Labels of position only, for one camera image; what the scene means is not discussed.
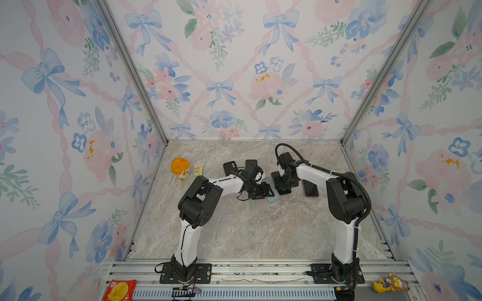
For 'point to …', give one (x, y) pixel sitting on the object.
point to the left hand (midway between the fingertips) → (272, 194)
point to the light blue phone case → (277, 197)
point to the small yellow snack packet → (198, 170)
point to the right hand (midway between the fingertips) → (281, 184)
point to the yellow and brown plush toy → (391, 283)
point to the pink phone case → (310, 196)
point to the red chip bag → (120, 290)
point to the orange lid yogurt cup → (181, 167)
